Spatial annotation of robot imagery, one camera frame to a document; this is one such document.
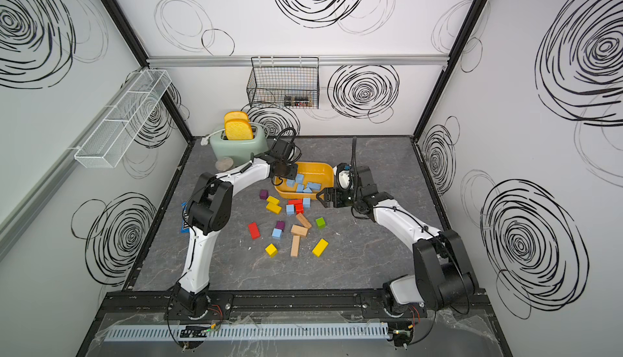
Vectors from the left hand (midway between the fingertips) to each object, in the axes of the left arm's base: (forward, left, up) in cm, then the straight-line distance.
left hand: (292, 170), depth 103 cm
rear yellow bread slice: (+13, +24, +19) cm, 33 cm away
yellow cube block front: (-34, +5, -2) cm, 34 cm away
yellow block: (-17, +6, -3) cm, 18 cm away
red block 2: (-25, +13, -6) cm, 29 cm away
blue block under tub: (-14, -7, -2) cm, 16 cm away
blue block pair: (-6, 0, 0) cm, 6 cm away
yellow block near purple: (-13, +7, -3) cm, 15 cm away
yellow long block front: (-32, -12, -3) cm, 34 cm away
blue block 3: (-8, -4, -2) cm, 9 cm away
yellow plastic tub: (+1, -12, -2) cm, 13 cm away
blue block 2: (-18, 0, -2) cm, 18 cm away
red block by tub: (-17, -4, -2) cm, 18 cm away
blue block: (-28, +3, -2) cm, 28 cm away
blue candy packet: (-26, +38, -3) cm, 46 cm away
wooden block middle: (-26, -5, -1) cm, 27 cm away
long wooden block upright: (-32, -4, -2) cm, 32 cm away
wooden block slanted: (-22, -6, -2) cm, 23 cm away
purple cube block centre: (-23, +3, -4) cm, 24 cm away
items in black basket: (+9, -3, +29) cm, 31 cm away
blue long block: (-7, -10, -2) cm, 12 cm away
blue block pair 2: (-5, -3, +1) cm, 6 cm away
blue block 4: (-9, -7, -1) cm, 11 cm away
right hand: (-17, -15, +9) cm, 24 cm away
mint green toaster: (+3, +22, +8) cm, 24 cm away
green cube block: (-23, -13, -1) cm, 27 cm away
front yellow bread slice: (+8, +21, +16) cm, 28 cm away
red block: (-14, -2, -2) cm, 15 cm away
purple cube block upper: (-11, +11, -3) cm, 16 cm away
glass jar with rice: (-6, +25, +11) cm, 28 cm away
